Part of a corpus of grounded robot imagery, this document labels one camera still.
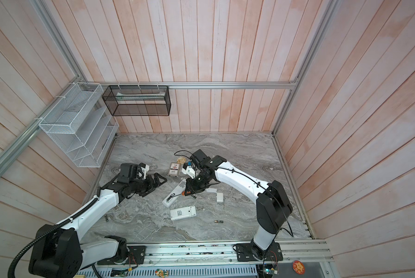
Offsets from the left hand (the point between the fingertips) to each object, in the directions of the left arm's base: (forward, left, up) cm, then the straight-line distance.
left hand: (161, 186), depth 83 cm
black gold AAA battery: (-14, -28, -9) cm, 32 cm away
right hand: (-5, -13, +3) cm, 14 cm away
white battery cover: (-1, -29, -10) cm, 31 cm away
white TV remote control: (0, -6, -8) cm, 10 cm away
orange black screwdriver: (-5, -12, +3) cm, 13 cm away
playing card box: (+16, -3, -9) cm, 18 cm away
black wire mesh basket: (+51, +20, +14) cm, 57 cm away
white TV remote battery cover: (+2, -25, -8) cm, 27 cm away
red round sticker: (-32, -60, -9) cm, 69 cm away
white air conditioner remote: (-9, -13, -9) cm, 18 cm away
